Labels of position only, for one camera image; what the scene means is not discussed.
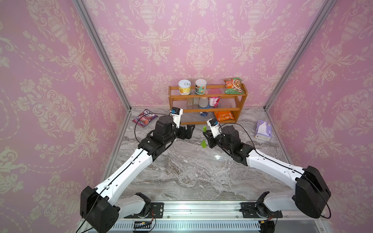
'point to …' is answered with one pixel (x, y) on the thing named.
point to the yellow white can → (184, 87)
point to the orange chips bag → (224, 115)
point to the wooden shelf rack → (192, 109)
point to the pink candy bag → (144, 118)
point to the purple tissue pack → (263, 130)
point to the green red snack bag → (233, 86)
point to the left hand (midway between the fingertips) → (189, 125)
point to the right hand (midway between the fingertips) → (205, 131)
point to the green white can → (200, 86)
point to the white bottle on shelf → (203, 102)
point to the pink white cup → (214, 101)
